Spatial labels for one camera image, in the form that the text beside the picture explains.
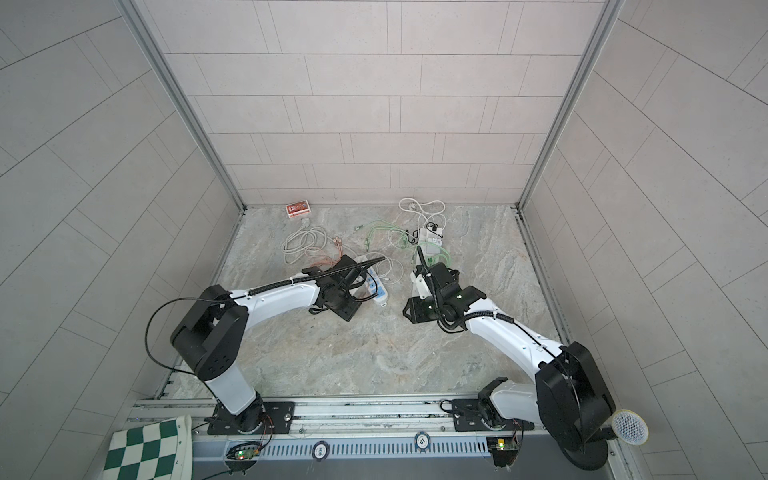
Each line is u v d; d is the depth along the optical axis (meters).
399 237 1.06
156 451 0.65
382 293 0.91
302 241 1.05
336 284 0.66
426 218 1.12
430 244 0.97
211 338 0.45
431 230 0.99
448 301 0.62
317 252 1.02
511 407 0.59
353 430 0.70
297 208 1.15
